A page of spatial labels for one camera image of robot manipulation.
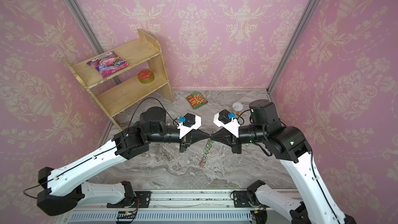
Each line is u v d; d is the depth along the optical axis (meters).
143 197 0.75
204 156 0.52
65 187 0.38
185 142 0.47
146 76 0.95
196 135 0.50
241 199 0.73
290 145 0.36
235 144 0.45
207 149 0.52
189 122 0.42
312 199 0.35
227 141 0.49
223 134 0.48
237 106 1.03
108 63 0.70
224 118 0.42
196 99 1.13
